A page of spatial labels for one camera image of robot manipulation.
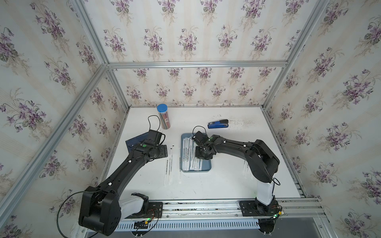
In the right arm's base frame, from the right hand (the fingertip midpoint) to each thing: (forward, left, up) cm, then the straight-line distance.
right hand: (199, 156), depth 91 cm
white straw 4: (-7, 0, 0) cm, 7 cm away
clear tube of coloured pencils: (+23, +24, +18) cm, 37 cm away
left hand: (-2, +22, +8) cm, 24 cm away
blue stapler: (+25, -16, +3) cm, 29 cm away
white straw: (+1, +9, -1) cm, 10 cm away
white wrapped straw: (-2, +18, -1) cm, 18 cm away
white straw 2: (+2, +7, 0) cm, 7 cm away
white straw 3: (-4, +3, +8) cm, 10 cm away
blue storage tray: (-6, -4, 0) cm, 7 cm away
